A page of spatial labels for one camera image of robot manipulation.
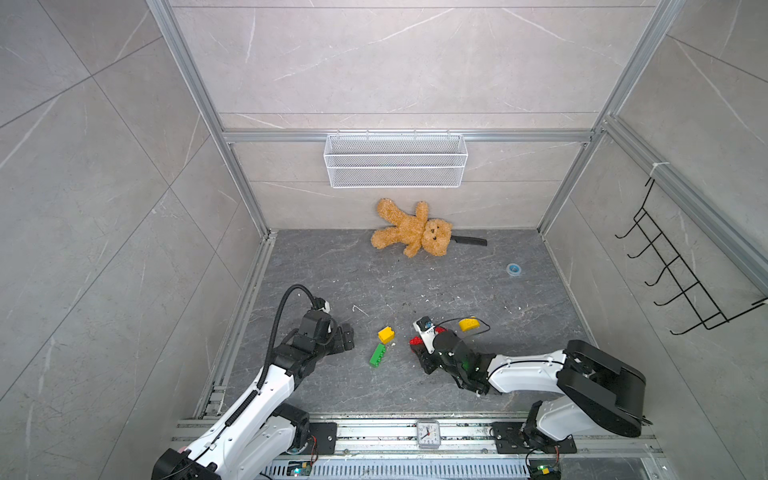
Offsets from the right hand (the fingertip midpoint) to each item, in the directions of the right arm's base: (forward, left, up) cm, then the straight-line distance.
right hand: (418, 344), depth 86 cm
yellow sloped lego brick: (+7, -16, -1) cm, 18 cm away
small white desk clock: (-23, -1, -2) cm, 23 cm away
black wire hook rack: (-7, -56, +30) cm, 64 cm away
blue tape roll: (+29, -37, -3) cm, 47 cm away
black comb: (+44, -24, -3) cm, 50 cm away
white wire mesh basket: (+54, +5, +27) cm, 61 cm away
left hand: (+2, +22, +6) cm, 23 cm away
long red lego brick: (+7, -8, -5) cm, 12 cm away
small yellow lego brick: (+4, +10, -1) cm, 10 cm away
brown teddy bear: (+42, -2, +4) cm, 42 cm away
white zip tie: (+15, +20, -3) cm, 25 cm away
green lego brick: (-3, +12, -1) cm, 13 cm away
